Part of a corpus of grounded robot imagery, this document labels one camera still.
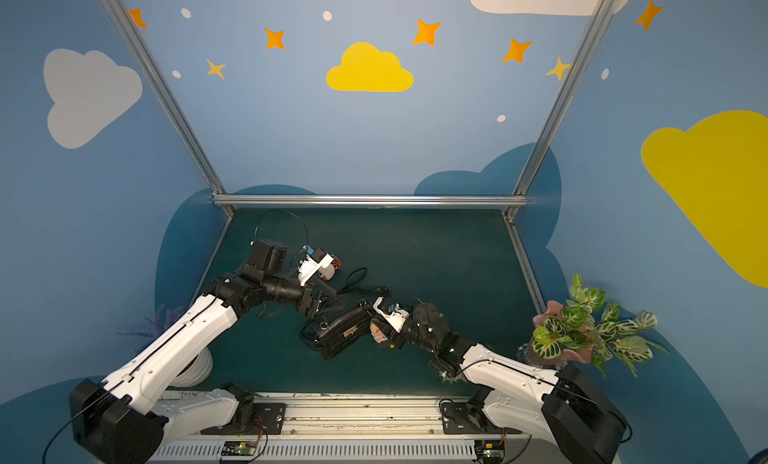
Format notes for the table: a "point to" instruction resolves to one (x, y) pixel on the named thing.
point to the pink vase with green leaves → (585, 331)
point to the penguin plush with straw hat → (377, 333)
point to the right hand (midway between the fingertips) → (383, 309)
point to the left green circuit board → (239, 448)
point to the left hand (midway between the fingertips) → (338, 294)
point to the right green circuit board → (490, 451)
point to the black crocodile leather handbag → (339, 334)
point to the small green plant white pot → (446, 378)
